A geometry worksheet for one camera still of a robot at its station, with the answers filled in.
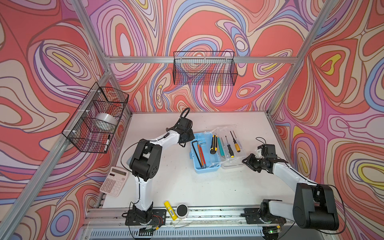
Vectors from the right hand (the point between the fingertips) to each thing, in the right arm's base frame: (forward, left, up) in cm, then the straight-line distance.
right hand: (244, 164), depth 89 cm
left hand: (+20, +30, +5) cm, 37 cm away
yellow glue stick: (-26, +42, 0) cm, 49 cm away
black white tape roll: (-24, +37, +2) cm, 45 cm away
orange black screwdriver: (+8, +5, +10) cm, 14 cm away
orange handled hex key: (+10, +28, -1) cm, 29 cm away
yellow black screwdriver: (+2, +10, +11) cm, 15 cm away
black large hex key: (+10, +29, -1) cm, 31 cm away
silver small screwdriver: (+7, +13, +10) cm, 18 cm away
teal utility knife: (+8, +15, +8) cm, 18 cm away
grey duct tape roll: (+13, +73, +31) cm, 81 cm away
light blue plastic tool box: (+11, +24, -3) cm, 26 cm away
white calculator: (-8, +77, +1) cm, 78 cm away
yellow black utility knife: (+8, +19, +7) cm, 21 cm away
